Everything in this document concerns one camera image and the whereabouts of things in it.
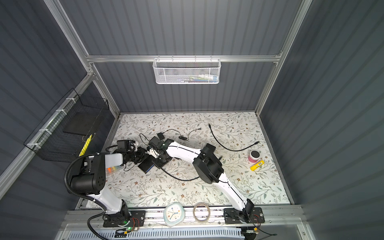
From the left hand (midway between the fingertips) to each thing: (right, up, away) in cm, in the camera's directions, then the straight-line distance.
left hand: (150, 153), depth 96 cm
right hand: (+7, -7, -5) cm, 11 cm away
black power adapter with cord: (+5, +11, +9) cm, 15 cm away
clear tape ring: (+29, -26, -21) cm, 44 cm away
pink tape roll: (+65, -1, -6) cm, 66 cm away
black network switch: (0, -6, -5) cm, 8 cm away
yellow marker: (+66, -7, -7) cm, 66 cm away
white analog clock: (+19, -26, -24) cm, 40 cm away
